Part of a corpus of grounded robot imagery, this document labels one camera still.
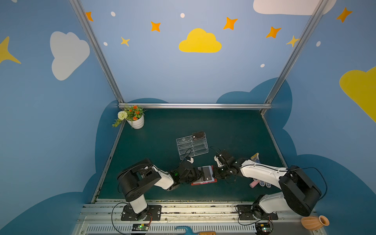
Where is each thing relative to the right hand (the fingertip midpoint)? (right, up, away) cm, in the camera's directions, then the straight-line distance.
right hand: (213, 173), depth 87 cm
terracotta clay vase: (+41, -15, -22) cm, 49 cm away
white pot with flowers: (-54, +37, +13) cm, 67 cm away
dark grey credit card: (-9, +23, +9) cm, 26 cm away
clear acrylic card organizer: (-16, +15, +8) cm, 23 cm away
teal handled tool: (-15, -21, -18) cm, 32 cm away
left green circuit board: (-39, -21, -17) cm, 47 cm away
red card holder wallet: (-8, -4, -3) cm, 10 cm away
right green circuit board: (+22, -22, -16) cm, 35 cm away
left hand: (-4, 0, -3) cm, 5 cm away
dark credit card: (-4, -1, -1) cm, 5 cm away
